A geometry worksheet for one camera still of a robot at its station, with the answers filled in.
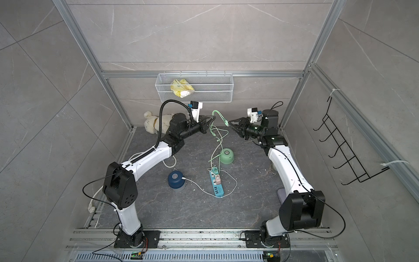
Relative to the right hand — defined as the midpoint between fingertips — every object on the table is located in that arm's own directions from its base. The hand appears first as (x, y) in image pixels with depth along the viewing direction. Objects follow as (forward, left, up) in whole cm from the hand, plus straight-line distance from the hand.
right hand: (230, 124), depth 74 cm
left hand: (+5, +6, +2) cm, 8 cm away
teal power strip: (-17, +6, -31) cm, 36 cm away
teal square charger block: (-9, +7, -27) cm, 29 cm away
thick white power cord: (-26, +74, -35) cm, 86 cm away
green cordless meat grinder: (-2, 0, -24) cm, 24 cm away
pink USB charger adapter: (-15, +6, -27) cm, 31 cm away
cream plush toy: (+28, +51, -25) cm, 63 cm away
